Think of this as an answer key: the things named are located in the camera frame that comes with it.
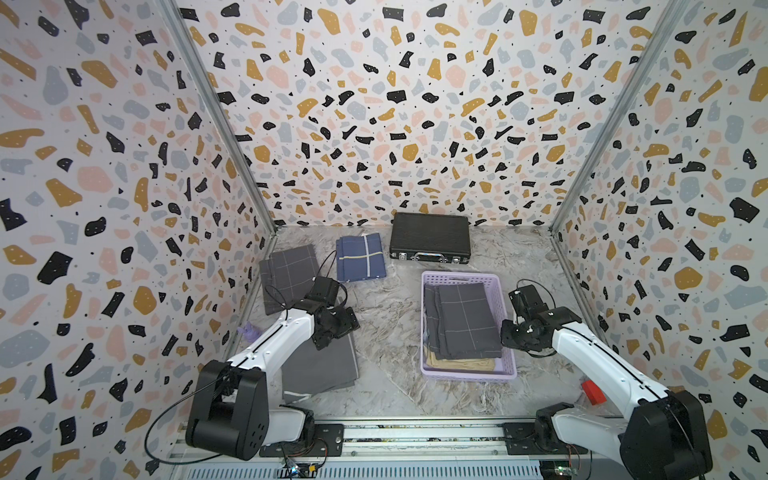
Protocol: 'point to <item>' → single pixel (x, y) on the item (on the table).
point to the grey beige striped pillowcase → (463, 364)
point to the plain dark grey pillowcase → (312, 372)
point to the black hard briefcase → (430, 237)
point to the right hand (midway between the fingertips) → (507, 338)
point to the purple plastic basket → (505, 366)
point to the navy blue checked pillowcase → (359, 257)
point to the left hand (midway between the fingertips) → (350, 328)
